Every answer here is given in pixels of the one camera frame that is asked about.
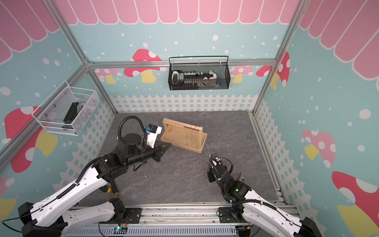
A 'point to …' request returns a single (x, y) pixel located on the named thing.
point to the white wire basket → (66, 110)
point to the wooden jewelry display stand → (188, 137)
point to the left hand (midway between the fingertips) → (170, 148)
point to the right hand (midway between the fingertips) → (210, 164)
